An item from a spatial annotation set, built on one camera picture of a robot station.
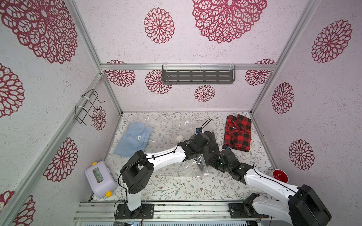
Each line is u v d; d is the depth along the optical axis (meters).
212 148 0.95
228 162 0.66
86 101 0.78
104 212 0.75
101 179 0.79
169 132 1.08
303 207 0.41
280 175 0.80
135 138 1.01
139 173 0.46
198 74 0.91
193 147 0.65
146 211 0.73
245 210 0.66
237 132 1.06
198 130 0.78
